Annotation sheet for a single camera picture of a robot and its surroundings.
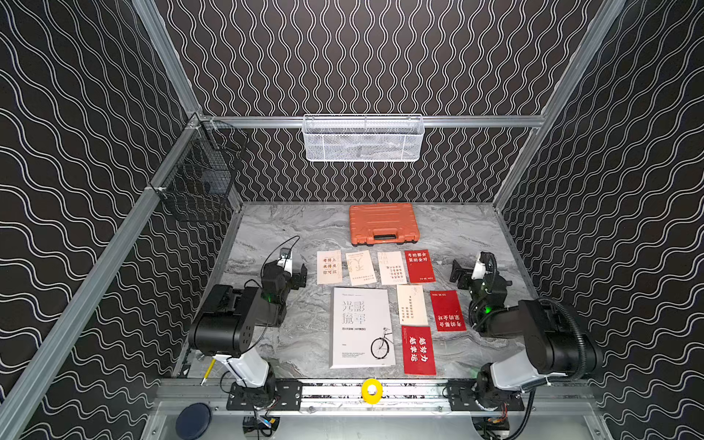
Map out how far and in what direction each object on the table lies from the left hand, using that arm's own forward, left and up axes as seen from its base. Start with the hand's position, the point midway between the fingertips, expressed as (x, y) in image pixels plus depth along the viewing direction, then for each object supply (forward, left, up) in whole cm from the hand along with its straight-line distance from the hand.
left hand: (296, 260), depth 94 cm
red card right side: (-12, -52, -6) cm, 53 cm away
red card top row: (+5, -44, -6) cm, 45 cm away
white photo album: (-20, -23, -4) cm, 31 cm away
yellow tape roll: (-39, -27, -6) cm, 48 cm away
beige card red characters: (+2, -11, -6) cm, 13 cm away
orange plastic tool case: (+23, -30, -4) cm, 38 cm away
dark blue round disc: (-47, +18, -5) cm, 50 cm away
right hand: (+2, -59, +3) cm, 59 cm away
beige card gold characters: (+3, -22, -7) cm, 23 cm away
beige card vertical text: (-10, -40, -7) cm, 42 cm away
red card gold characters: (-26, -41, -7) cm, 49 cm away
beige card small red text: (+4, -34, -6) cm, 34 cm away
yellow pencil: (-35, +19, -7) cm, 40 cm away
